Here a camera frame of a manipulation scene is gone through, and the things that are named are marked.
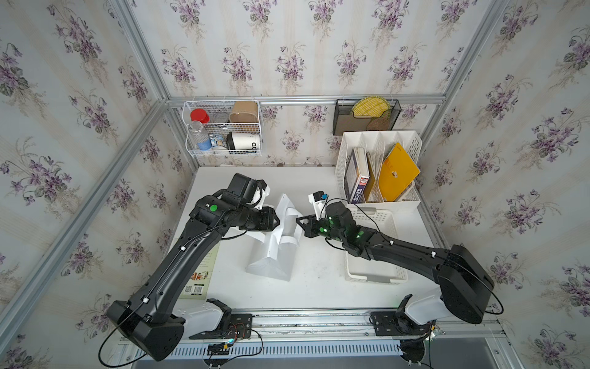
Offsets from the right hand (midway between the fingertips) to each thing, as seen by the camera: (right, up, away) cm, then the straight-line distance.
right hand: (298, 220), depth 79 cm
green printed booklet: (-37, -24, +3) cm, 44 cm away
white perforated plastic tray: (+22, -19, +6) cm, 30 cm away
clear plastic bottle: (-39, +31, +12) cm, 52 cm away
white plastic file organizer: (+48, +7, +17) cm, 51 cm away
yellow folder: (+43, +18, +19) cm, 50 cm away
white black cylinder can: (-22, +31, +15) cm, 41 cm away
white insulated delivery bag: (-6, -5, -11) cm, 13 cm away
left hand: (-6, 0, -10) cm, 12 cm away
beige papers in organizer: (+31, +23, +13) cm, 41 cm away
